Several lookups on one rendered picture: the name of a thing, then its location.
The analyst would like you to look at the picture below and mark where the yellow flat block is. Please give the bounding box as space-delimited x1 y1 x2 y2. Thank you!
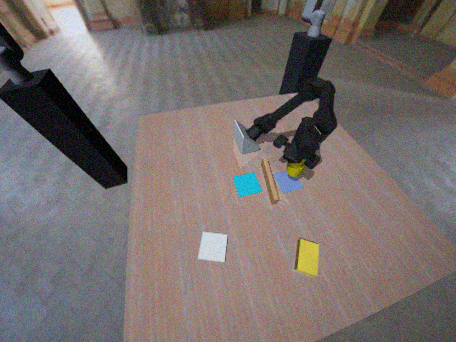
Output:
294 239 319 277

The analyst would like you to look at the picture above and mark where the yellow cup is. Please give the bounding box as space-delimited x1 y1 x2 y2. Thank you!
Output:
287 159 306 177

